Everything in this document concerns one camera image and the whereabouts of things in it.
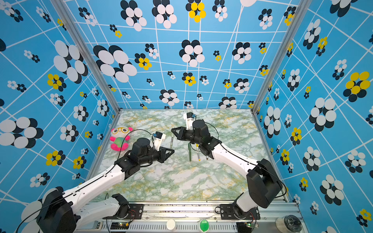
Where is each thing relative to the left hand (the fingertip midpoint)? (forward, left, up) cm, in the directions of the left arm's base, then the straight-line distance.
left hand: (174, 150), depth 76 cm
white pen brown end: (+5, -19, -18) cm, 27 cm away
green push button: (-32, -15, -8) cm, 36 cm away
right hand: (+8, +1, +6) cm, 10 cm away
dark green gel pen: (+3, +1, +3) cm, 4 cm away
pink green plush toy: (+16, +39, -13) cm, 44 cm away
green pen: (+9, -8, -18) cm, 22 cm away
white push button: (-31, 0, -11) cm, 33 cm away
